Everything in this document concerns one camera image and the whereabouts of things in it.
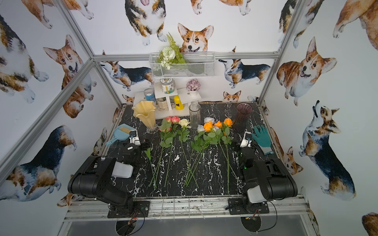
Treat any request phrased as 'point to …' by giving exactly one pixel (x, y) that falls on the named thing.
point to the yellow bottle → (178, 105)
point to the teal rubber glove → (263, 137)
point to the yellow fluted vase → (145, 110)
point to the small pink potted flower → (193, 85)
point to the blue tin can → (149, 94)
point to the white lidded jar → (168, 85)
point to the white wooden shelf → (168, 105)
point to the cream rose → (183, 132)
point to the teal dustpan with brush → (122, 132)
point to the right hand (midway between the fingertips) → (248, 134)
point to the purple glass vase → (243, 109)
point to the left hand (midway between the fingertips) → (137, 132)
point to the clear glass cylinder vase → (194, 116)
